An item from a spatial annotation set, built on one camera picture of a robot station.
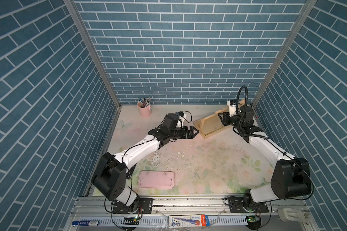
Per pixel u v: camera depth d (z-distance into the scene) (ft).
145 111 3.62
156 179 2.65
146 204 2.43
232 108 2.52
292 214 2.31
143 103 3.44
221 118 2.76
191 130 2.37
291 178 1.42
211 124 3.25
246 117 2.15
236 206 2.41
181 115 2.47
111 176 1.40
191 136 2.32
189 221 2.27
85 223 2.23
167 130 2.07
